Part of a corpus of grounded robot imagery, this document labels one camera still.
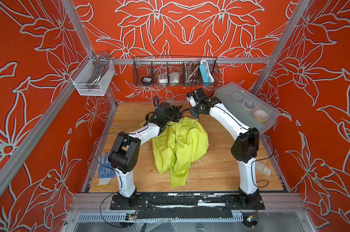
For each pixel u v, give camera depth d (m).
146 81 0.95
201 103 0.68
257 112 0.88
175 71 0.97
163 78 0.92
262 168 0.83
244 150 0.53
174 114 0.81
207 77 0.89
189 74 0.83
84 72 0.80
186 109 0.85
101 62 0.87
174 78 0.93
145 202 0.73
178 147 0.80
